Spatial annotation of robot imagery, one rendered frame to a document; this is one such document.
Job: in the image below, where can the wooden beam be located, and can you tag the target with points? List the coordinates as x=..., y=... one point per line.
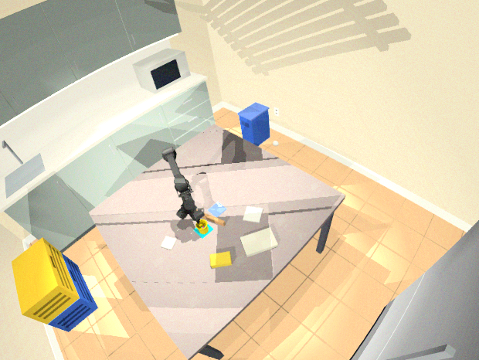
x=214, y=219

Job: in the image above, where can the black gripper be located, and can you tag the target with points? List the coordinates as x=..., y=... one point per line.
x=196, y=214

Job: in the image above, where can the yellow cup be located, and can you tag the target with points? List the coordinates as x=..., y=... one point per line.
x=199, y=226

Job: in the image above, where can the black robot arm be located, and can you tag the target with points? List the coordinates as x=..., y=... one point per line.
x=181, y=183

